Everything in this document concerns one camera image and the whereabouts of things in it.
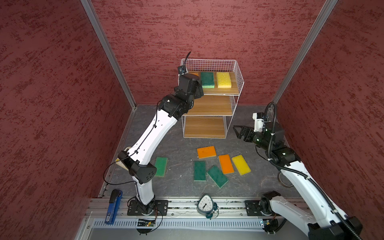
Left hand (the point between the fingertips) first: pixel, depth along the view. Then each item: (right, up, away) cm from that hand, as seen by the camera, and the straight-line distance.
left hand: (191, 89), depth 71 cm
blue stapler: (-39, -58, +2) cm, 70 cm away
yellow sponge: (+30, -43, +19) cm, 56 cm away
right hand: (+23, -21, +4) cm, 31 cm away
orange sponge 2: (+21, -43, +19) cm, 51 cm away
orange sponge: (+9, -36, +22) cm, 43 cm away
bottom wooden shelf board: (+8, -20, +37) cm, 43 cm away
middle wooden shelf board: (+12, -7, +17) cm, 22 cm away
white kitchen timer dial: (+7, -58, +1) cm, 58 cm away
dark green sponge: (+14, -47, +15) cm, 51 cm away
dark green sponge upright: (+4, -45, +14) cm, 48 cm away
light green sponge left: (-19, -42, +18) cm, 50 cm away
